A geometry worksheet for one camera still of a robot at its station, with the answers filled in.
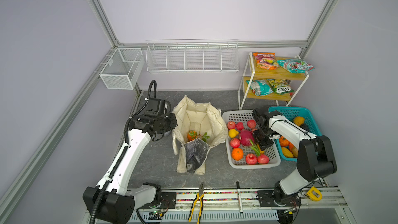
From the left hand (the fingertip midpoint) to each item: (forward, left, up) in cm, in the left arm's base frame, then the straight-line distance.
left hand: (176, 124), depth 75 cm
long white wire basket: (+46, -9, +8) cm, 48 cm away
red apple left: (-4, -31, -16) cm, 35 cm away
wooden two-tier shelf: (+36, -62, -5) cm, 72 cm away
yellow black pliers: (-28, -10, -22) cm, 37 cm away
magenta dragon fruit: (-4, -37, -13) cm, 39 cm away
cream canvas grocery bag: (+14, -13, -15) cm, 24 cm away
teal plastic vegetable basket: (+10, -75, -16) cm, 78 cm away
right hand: (-5, -44, -17) cm, 47 cm away
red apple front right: (-14, -44, -16) cm, 49 cm away
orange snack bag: (+31, -51, +13) cm, 61 cm away
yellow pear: (+3, -31, -17) cm, 35 cm away
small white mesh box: (+46, +38, +1) cm, 59 cm away
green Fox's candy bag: (+26, -63, -3) cm, 69 cm away
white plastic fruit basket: (+13, -38, -15) cm, 43 cm away
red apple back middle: (+7, -36, -17) cm, 40 cm away
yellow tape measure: (-31, -65, -20) cm, 75 cm away
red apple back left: (+9, -31, -18) cm, 37 cm away
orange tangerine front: (-11, -31, -16) cm, 36 cm away
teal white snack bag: (+26, -50, -4) cm, 57 cm away
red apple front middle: (-14, -37, -17) cm, 43 cm away
